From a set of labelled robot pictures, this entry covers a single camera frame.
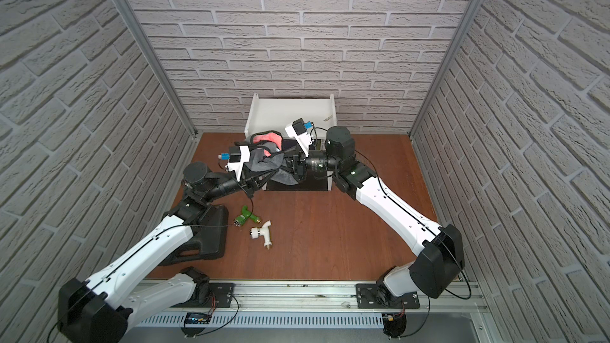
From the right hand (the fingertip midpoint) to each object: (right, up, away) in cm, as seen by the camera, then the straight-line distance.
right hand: (275, 161), depth 62 cm
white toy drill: (-8, -27, +23) cm, 36 cm away
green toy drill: (-16, -22, +27) cm, 38 cm away
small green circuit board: (-26, -49, +10) cm, 57 cm away
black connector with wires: (+35, -50, +8) cm, 62 cm away
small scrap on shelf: (+15, +14, +15) cm, 26 cm away
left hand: (-1, 0, +2) cm, 2 cm away
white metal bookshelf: (+12, +15, +16) cm, 25 cm away
